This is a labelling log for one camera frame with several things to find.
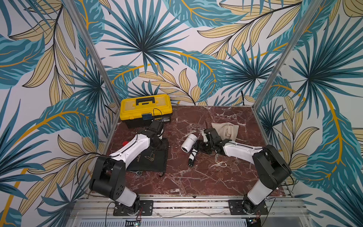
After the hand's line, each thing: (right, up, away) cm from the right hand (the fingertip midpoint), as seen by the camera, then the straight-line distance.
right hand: (195, 147), depth 92 cm
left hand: (-20, 0, -5) cm, 21 cm away
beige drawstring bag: (+22, +10, +5) cm, 24 cm away
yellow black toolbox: (-39, +23, +1) cm, 45 cm away
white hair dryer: (-5, 0, -1) cm, 5 cm away
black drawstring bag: (-28, -8, -2) cm, 29 cm away
